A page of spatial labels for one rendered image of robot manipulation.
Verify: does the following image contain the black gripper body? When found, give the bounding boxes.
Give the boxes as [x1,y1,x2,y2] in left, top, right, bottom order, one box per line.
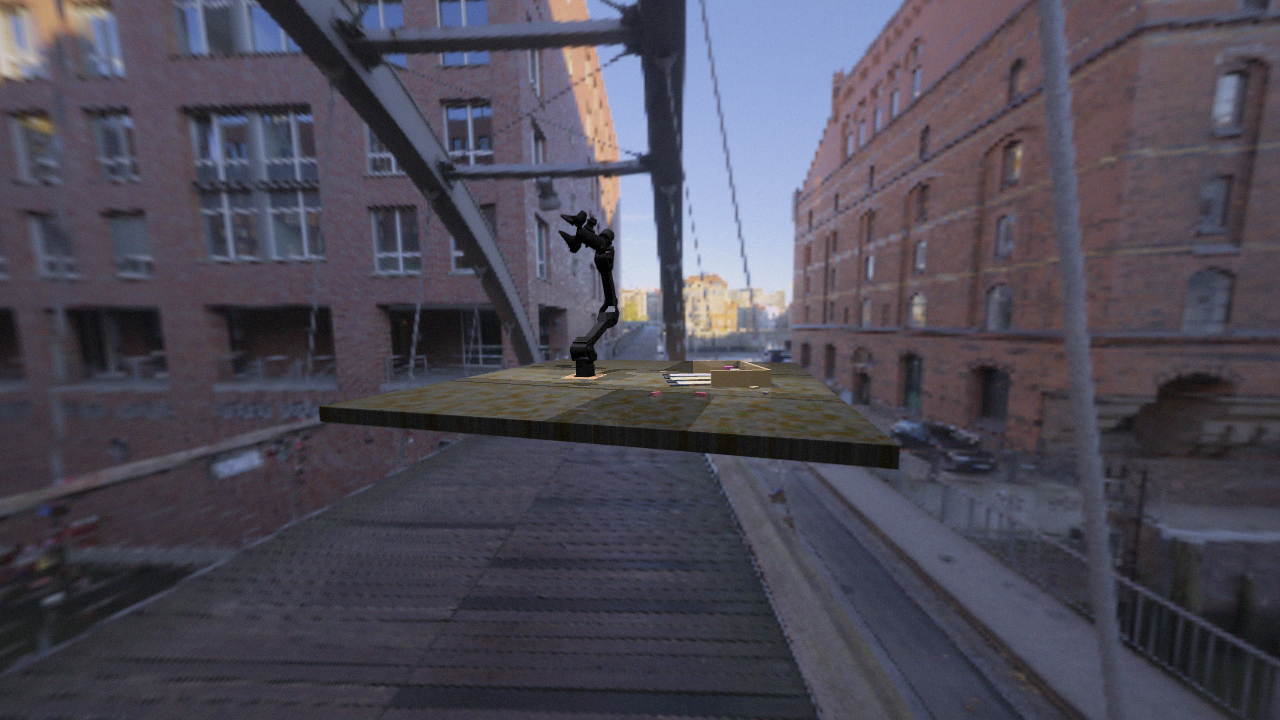
[570,211,595,252]

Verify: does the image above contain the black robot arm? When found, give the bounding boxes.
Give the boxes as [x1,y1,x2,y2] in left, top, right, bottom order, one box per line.
[570,229,620,377]

